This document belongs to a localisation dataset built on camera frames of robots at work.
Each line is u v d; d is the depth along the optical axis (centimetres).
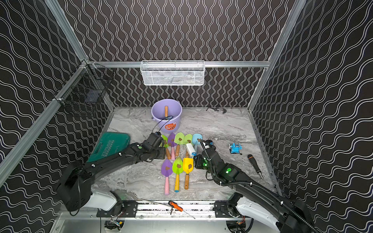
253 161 90
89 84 98
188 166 90
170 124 96
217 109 121
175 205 75
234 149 93
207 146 72
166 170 88
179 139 101
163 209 76
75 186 42
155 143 67
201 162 69
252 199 56
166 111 104
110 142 94
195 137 103
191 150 84
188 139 101
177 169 88
